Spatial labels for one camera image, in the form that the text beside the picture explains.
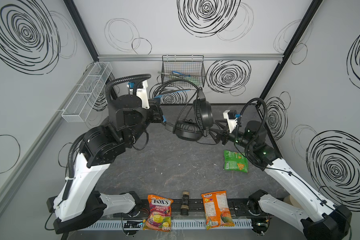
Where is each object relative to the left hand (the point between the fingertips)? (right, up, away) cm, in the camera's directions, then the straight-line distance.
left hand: (160, 100), depth 51 cm
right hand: (+21, -9, +16) cm, 28 cm away
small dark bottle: (+9, -50, +21) cm, 55 cm away
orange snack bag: (+24, -51, +20) cm, 60 cm away
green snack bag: (+39, -32, +35) cm, 61 cm away
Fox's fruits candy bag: (-3, -52, +17) cm, 55 cm away
